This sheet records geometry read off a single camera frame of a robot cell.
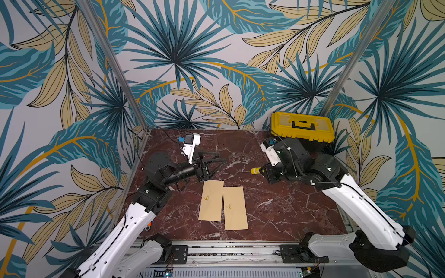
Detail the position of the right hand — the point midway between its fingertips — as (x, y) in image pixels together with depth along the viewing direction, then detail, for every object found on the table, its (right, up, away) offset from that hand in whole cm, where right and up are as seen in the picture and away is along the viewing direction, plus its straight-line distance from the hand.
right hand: (262, 169), depth 66 cm
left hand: (-16, +3, -9) cm, 19 cm away
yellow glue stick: (-2, -1, +3) cm, 4 cm away
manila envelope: (-9, -22, +20) cm, 31 cm away
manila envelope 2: (-21, -19, +23) cm, 36 cm away
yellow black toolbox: (+31, +21, +35) cm, 51 cm away
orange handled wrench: (-50, -28, +14) cm, 59 cm away
